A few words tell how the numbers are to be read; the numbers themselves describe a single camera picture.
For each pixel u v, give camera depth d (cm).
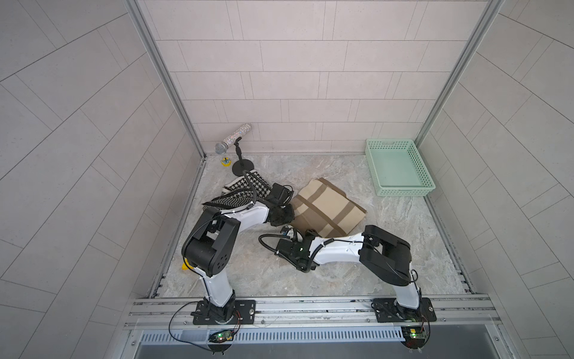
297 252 66
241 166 109
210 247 46
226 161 112
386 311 69
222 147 88
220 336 65
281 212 82
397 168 108
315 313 72
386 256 49
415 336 67
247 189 101
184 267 46
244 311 71
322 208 96
